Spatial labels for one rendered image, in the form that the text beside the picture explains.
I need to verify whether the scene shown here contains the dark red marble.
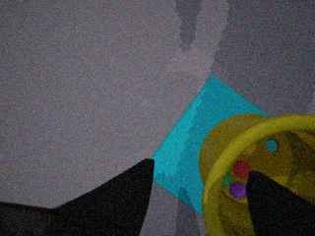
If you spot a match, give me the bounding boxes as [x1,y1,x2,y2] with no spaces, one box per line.
[233,160,251,178]

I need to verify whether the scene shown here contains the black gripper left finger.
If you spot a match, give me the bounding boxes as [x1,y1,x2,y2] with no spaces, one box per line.
[0,158,155,236]

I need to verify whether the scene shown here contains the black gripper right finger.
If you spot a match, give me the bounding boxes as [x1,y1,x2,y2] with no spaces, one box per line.
[246,171,315,236]

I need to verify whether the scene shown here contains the purple ball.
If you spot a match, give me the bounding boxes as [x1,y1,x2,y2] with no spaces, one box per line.
[229,181,246,199]

